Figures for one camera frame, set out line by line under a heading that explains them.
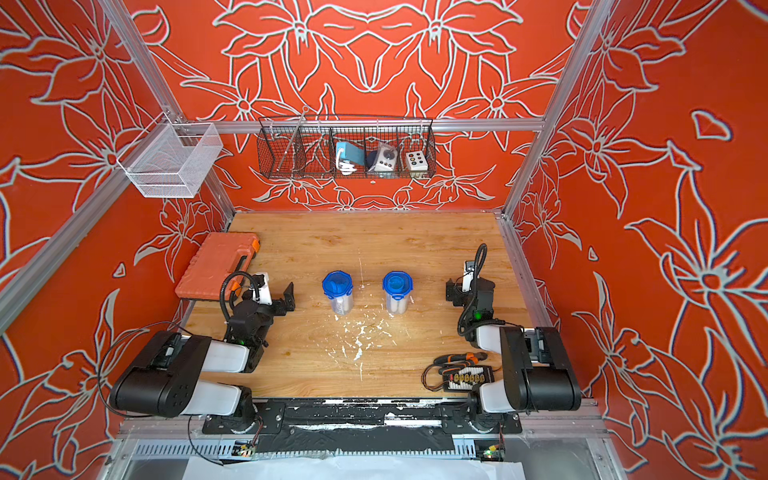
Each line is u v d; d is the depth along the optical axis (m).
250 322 0.68
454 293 0.86
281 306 0.81
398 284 0.83
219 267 0.97
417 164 0.93
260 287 0.75
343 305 0.87
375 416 0.74
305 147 0.99
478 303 0.70
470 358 0.81
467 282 0.81
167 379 0.43
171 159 0.92
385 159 0.91
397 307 0.90
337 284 0.83
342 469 0.67
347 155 0.85
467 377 0.78
